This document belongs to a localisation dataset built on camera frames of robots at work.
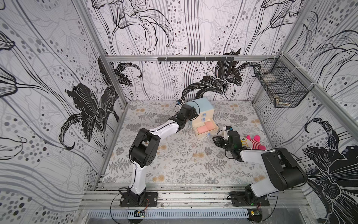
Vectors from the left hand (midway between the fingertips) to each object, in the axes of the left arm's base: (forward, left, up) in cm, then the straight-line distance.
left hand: (191, 112), depth 96 cm
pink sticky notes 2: (-6, -9, -11) cm, 15 cm away
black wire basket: (+10, -59, +18) cm, 63 cm away
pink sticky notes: (-2, -15, -11) cm, 19 cm away
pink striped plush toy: (-20, -40, -5) cm, 45 cm away
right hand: (-14, -17, -9) cm, 23 cm away
